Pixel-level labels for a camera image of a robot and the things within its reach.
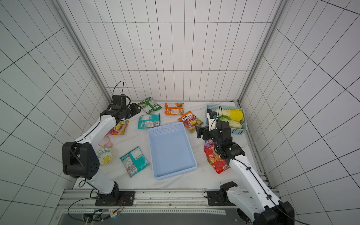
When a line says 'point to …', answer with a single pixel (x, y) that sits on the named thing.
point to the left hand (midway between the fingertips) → (138, 111)
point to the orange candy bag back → (174, 108)
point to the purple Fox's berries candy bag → (209, 144)
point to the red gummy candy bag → (218, 164)
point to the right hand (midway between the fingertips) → (197, 125)
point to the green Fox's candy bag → (149, 106)
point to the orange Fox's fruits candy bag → (190, 121)
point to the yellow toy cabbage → (234, 114)
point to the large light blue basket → (171, 153)
